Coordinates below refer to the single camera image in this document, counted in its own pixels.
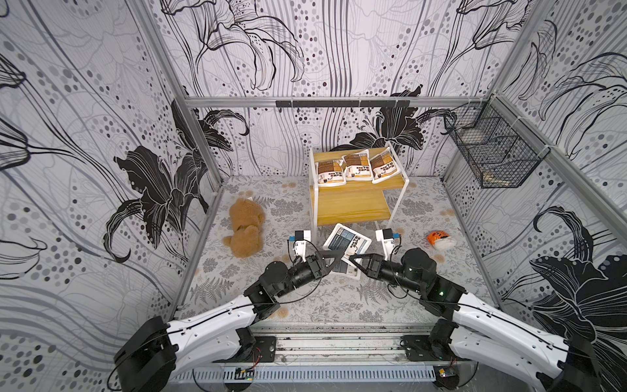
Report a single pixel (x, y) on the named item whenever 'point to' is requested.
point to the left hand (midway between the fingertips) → (345, 263)
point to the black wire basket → (500, 150)
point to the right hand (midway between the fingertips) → (352, 259)
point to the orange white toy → (441, 240)
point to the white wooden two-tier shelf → (357, 202)
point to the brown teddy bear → (246, 217)
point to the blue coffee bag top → (349, 241)
